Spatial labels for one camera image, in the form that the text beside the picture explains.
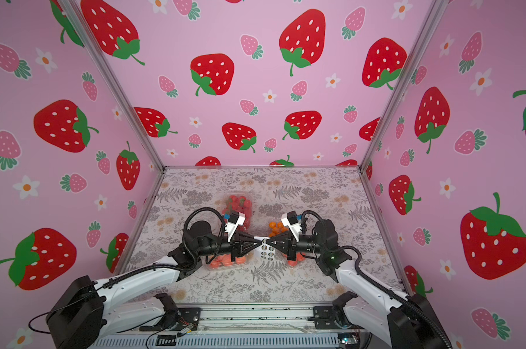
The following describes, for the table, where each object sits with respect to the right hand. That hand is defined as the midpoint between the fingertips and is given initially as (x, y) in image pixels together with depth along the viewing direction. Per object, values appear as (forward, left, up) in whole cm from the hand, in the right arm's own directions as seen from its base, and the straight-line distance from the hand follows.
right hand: (267, 246), depth 69 cm
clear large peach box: (0, +17, -15) cm, 23 cm away
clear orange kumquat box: (+18, -2, -19) cm, 27 cm away
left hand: (+1, +2, +1) cm, 2 cm away
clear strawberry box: (+28, +16, -16) cm, 36 cm away
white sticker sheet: (0, 0, -4) cm, 4 cm away
